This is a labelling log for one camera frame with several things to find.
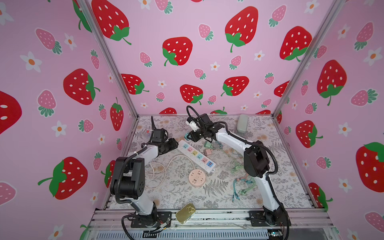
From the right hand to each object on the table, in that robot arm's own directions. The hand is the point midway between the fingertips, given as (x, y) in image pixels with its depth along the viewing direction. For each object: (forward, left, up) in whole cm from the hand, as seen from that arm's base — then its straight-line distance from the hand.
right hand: (188, 135), depth 94 cm
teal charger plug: (-1, +1, +1) cm, 2 cm away
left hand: (-4, +8, -5) cm, 10 cm away
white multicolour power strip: (-9, -6, -10) cm, 15 cm away
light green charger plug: (+1, -13, -10) cm, 17 cm away
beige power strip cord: (-17, +18, -11) cm, 27 cm away
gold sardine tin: (-43, -5, -9) cm, 44 cm away
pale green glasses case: (+25, -38, -11) cm, 47 cm away
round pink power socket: (-23, -9, -10) cm, 26 cm away
